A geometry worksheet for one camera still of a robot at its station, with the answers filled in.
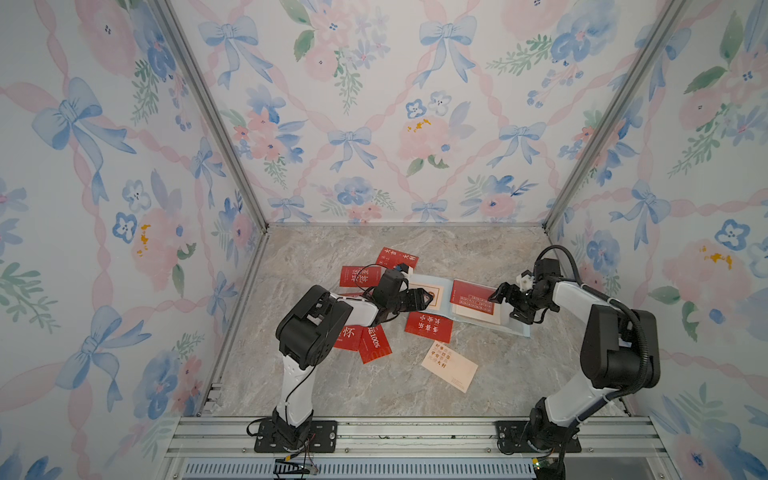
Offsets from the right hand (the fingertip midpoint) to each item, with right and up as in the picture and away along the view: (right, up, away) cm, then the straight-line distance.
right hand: (502, 303), depth 94 cm
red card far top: (-35, +14, +15) cm, 41 cm away
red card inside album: (-8, +2, +3) cm, 9 cm away
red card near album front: (-25, -6, -2) cm, 25 cm away
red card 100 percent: (-41, -11, -5) cm, 42 cm away
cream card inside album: (-8, -4, 0) cm, 8 cm away
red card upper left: (-46, +8, +9) cm, 47 cm away
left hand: (-23, +2, +1) cm, 23 cm away
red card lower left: (-48, -9, -4) cm, 49 cm away
